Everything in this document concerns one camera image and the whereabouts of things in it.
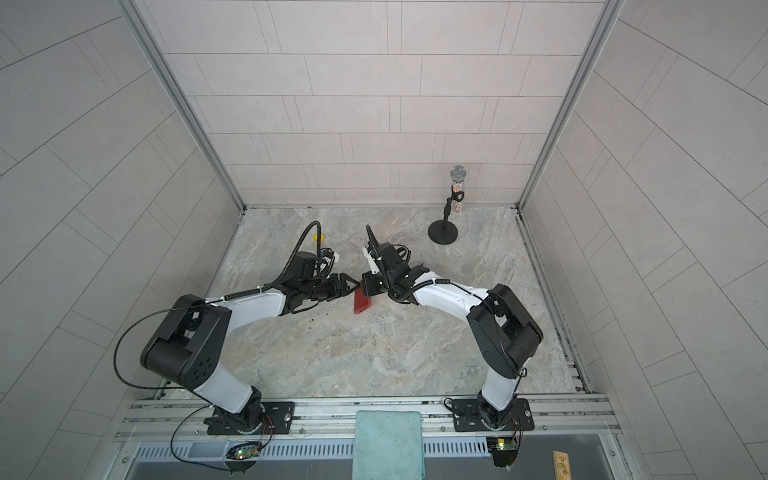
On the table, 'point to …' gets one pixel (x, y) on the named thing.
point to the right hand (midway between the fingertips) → (360, 283)
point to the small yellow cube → (315, 237)
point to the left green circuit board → (246, 452)
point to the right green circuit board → (503, 450)
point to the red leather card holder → (361, 302)
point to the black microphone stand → (445, 231)
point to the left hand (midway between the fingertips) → (362, 283)
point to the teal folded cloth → (388, 445)
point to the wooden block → (562, 468)
